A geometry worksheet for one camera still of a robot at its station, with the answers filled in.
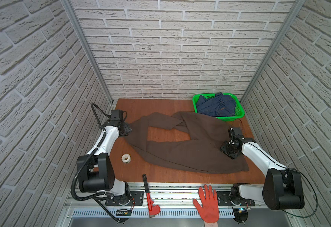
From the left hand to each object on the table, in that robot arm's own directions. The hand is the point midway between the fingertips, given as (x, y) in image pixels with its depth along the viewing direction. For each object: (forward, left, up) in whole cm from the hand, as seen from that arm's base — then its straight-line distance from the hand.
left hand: (125, 128), depth 88 cm
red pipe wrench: (-42, -20, -10) cm, 48 cm away
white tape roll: (-14, 0, -10) cm, 18 cm away
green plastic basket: (+18, -83, -4) cm, 85 cm away
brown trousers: (-12, -50, -12) cm, 53 cm away
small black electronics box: (-43, -4, -14) cm, 46 cm away
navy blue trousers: (+25, -69, -4) cm, 74 cm away
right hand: (-12, -64, -7) cm, 66 cm away
